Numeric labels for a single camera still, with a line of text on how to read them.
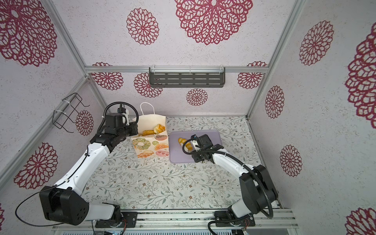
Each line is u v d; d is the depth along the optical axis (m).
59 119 0.73
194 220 0.75
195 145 0.79
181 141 1.02
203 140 0.69
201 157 0.78
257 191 0.43
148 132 0.89
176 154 0.97
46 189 0.40
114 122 0.59
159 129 0.87
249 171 0.46
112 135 0.58
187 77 0.96
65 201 0.40
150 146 0.87
